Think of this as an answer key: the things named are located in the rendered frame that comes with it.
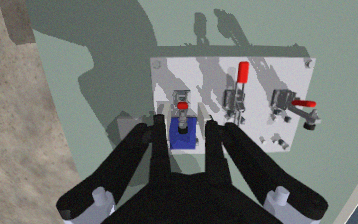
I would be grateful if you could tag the dark blue rectangular plate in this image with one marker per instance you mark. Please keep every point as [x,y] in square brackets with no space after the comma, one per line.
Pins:
[182,141]

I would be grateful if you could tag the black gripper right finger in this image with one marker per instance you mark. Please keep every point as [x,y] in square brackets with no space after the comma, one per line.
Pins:
[279,193]

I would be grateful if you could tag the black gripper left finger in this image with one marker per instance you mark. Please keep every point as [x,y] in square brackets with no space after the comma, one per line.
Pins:
[95,198]

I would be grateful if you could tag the grey fixture plate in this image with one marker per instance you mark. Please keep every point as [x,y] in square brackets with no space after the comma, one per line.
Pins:
[207,78]

